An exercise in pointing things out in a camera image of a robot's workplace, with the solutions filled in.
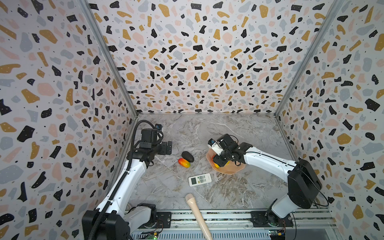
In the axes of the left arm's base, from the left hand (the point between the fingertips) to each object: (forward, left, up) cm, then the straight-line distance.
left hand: (162, 141), depth 80 cm
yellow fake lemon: (-8, -31, -15) cm, 36 cm away
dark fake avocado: (0, -13, -18) cm, 22 cm away
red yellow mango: (-4, -11, -17) cm, 21 cm away
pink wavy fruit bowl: (-8, -39, -18) cm, 44 cm away
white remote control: (-14, -20, -19) cm, 31 cm away
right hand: (-4, -29, -9) cm, 30 cm away
